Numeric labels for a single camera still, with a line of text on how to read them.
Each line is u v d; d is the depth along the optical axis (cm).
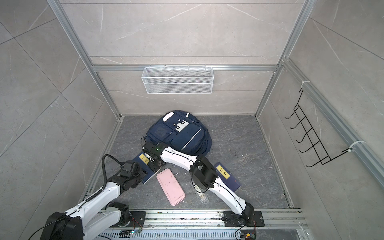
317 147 64
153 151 69
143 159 94
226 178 85
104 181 58
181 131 104
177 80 101
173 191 80
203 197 80
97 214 50
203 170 63
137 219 73
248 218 63
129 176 66
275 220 75
